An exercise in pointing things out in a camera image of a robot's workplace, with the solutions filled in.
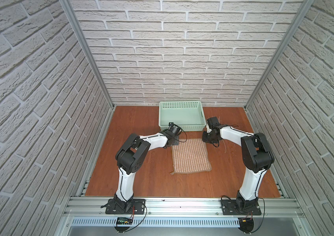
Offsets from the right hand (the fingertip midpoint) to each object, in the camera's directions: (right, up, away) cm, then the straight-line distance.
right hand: (200, 139), depth 99 cm
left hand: (-19, +2, +1) cm, 19 cm away
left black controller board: (-43, -37, -28) cm, 64 cm away
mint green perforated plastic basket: (-7, +17, +15) cm, 24 cm away
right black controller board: (+17, -38, -30) cm, 51 cm away
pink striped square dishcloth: (-8, -9, -7) cm, 14 cm away
